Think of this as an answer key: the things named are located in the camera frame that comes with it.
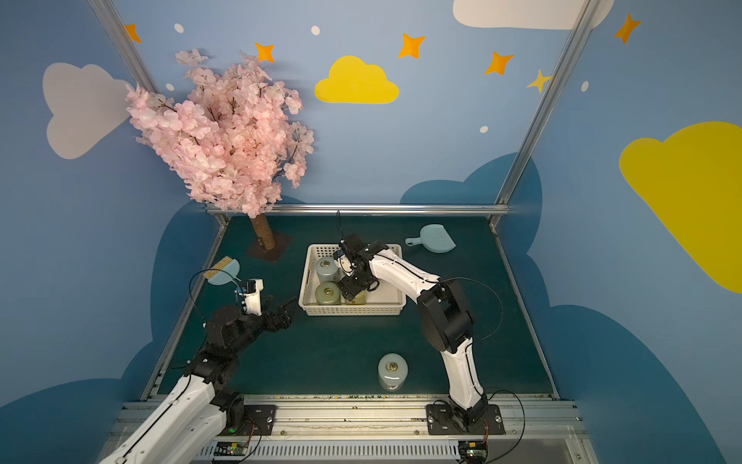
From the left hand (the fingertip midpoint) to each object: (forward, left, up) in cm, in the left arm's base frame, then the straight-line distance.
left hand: (284, 295), depth 80 cm
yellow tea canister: (+2, -21, -6) cm, 22 cm away
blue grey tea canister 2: (+15, -10, -9) cm, 20 cm away
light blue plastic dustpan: (+37, -50, -16) cm, 64 cm away
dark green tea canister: (+5, -11, -7) cm, 14 cm away
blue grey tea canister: (-18, -31, -7) cm, 37 cm away
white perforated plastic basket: (+8, -29, -16) cm, 34 cm away
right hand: (+10, -20, -9) cm, 24 cm away
